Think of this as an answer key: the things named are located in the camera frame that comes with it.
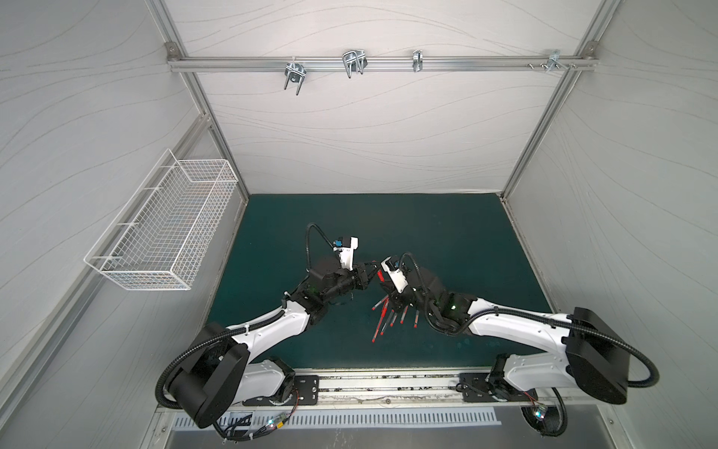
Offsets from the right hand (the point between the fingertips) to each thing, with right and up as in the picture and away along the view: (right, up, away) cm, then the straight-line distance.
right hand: (382, 282), depth 80 cm
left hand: (-2, +5, -2) cm, 6 cm away
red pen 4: (+4, -13, +6) cm, 15 cm away
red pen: (-1, +2, -2) cm, 3 cm away
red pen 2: (0, -13, +6) cm, 15 cm away
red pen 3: (+2, -14, +6) cm, 15 cm away
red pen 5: (+7, -12, +6) cm, 15 cm away
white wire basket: (-56, +14, -12) cm, 59 cm away
